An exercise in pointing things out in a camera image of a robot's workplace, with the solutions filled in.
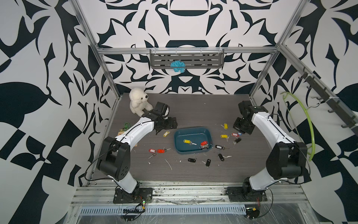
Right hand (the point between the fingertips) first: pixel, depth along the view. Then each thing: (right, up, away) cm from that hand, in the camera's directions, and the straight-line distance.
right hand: (238, 127), depth 87 cm
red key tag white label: (-53, -15, +2) cm, 55 cm away
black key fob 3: (-29, -20, 0) cm, 35 cm away
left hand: (-41, +3, +2) cm, 41 cm away
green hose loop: (+27, +21, 0) cm, 34 cm away
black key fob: (-10, -18, 0) cm, 21 cm away
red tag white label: (+2, -6, +9) cm, 11 cm away
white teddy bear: (-64, +16, +8) cm, 66 cm away
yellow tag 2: (-5, -7, +10) cm, 13 cm away
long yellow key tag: (-45, -6, +10) cm, 47 cm away
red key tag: (-20, -11, +7) cm, 24 cm away
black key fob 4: (+3, -9, +7) cm, 12 cm away
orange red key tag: (-48, -15, +2) cm, 50 cm away
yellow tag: (-3, -1, +15) cm, 15 cm away
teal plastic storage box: (-27, -9, +7) cm, 30 cm away
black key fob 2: (-19, -21, -2) cm, 28 cm away
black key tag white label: (-11, -13, +5) cm, 17 cm away
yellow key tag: (-31, -10, +7) cm, 33 cm away
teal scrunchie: (-37, +41, +4) cm, 55 cm away
